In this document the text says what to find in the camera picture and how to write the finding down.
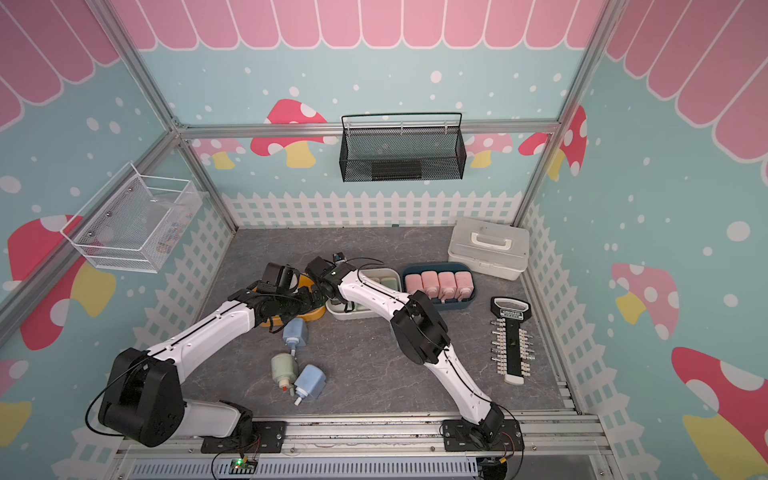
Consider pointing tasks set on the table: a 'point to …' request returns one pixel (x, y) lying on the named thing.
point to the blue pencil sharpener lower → (310, 382)
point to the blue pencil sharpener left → (295, 334)
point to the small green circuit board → (242, 466)
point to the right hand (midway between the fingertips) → (350, 290)
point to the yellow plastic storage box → (304, 281)
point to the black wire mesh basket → (402, 147)
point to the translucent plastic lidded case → (488, 248)
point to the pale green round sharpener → (284, 370)
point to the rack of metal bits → (513, 345)
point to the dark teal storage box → (451, 304)
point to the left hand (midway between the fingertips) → (316, 306)
